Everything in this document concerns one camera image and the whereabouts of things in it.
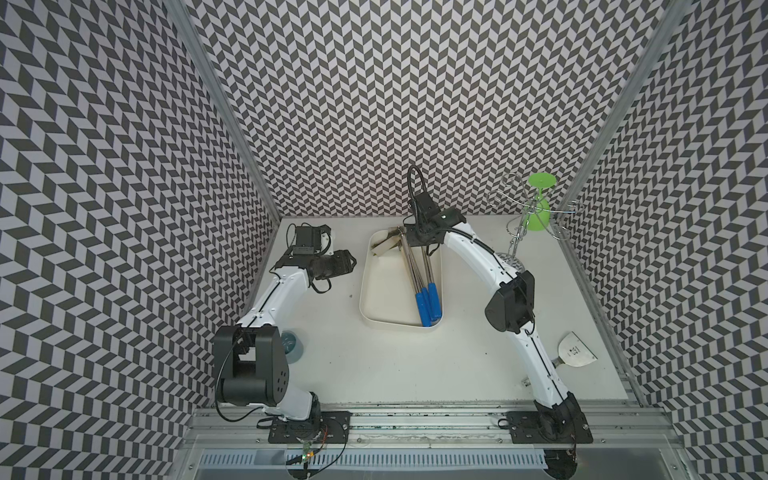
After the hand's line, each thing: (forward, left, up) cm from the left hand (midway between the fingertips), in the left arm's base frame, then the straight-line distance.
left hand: (347, 264), depth 88 cm
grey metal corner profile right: (+32, -80, +18) cm, 88 cm away
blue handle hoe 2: (-8, -26, -7) cm, 28 cm away
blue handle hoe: (-4, -21, -7) cm, 23 cm away
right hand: (+11, -21, -1) cm, 24 cm away
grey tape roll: (-22, +13, -6) cm, 27 cm away
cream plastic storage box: (-3, -12, -13) cm, 17 cm away
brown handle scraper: (-22, -65, -13) cm, 70 cm away
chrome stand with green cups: (+5, -52, +18) cm, 55 cm away
